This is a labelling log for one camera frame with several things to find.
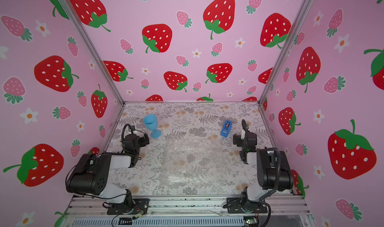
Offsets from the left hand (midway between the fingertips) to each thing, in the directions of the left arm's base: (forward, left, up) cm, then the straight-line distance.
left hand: (139, 134), depth 95 cm
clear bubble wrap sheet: (-16, -36, -6) cm, 40 cm away
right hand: (+2, -67, 0) cm, 67 cm away
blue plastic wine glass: (+2, -10, +10) cm, 14 cm away
